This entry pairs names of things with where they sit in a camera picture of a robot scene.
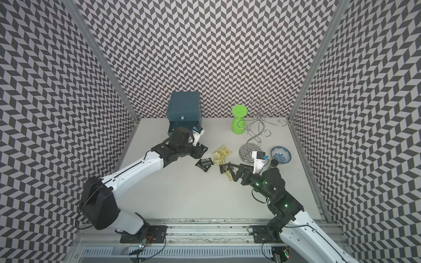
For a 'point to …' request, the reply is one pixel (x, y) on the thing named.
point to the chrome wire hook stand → (255, 125)
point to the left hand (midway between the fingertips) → (201, 147)
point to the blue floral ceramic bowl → (282, 154)
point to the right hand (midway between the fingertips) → (233, 169)
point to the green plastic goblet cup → (238, 123)
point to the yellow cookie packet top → (225, 151)
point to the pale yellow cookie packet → (228, 174)
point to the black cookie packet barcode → (205, 164)
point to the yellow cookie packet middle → (218, 158)
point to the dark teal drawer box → (183, 110)
